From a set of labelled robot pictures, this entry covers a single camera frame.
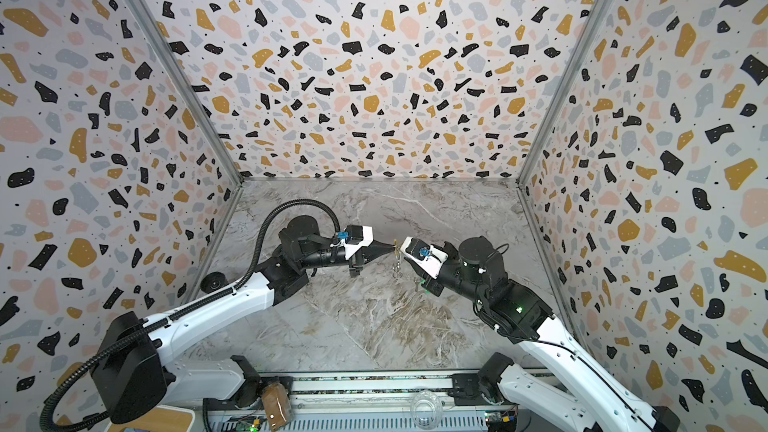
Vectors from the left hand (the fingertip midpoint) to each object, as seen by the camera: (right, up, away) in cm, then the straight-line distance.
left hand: (395, 243), depth 64 cm
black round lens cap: (-49, -12, +15) cm, 53 cm away
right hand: (+4, -1, 0) cm, 4 cm away
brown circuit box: (-28, -38, +5) cm, 48 cm away
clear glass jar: (+7, -41, +7) cm, 42 cm away
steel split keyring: (0, -5, +2) cm, 6 cm away
